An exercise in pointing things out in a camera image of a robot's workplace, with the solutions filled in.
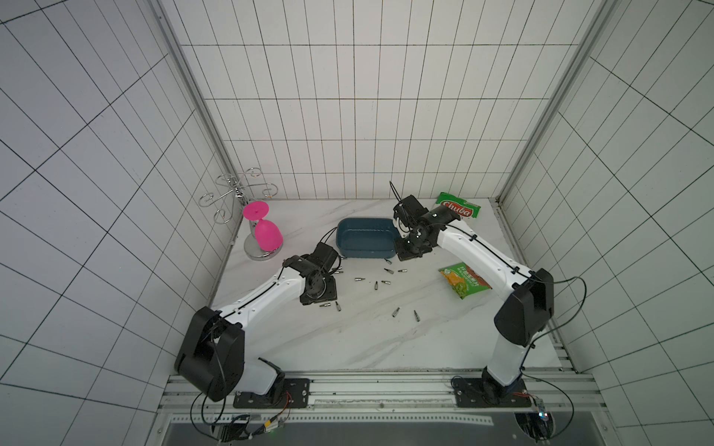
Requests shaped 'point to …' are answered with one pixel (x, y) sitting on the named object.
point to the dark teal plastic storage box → (366, 237)
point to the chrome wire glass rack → (236, 191)
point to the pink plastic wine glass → (267, 233)
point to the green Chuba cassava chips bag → (461, 206)
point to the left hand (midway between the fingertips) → (321, 300)
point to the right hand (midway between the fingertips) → (391, 254)
